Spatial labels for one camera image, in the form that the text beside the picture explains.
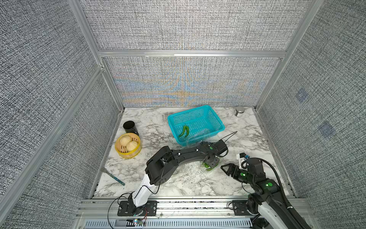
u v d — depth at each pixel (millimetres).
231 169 717
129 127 977
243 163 726
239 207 733
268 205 560
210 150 638
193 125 1095
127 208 689
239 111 1108
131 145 902
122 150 924
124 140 946
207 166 856
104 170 875
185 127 1054
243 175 686
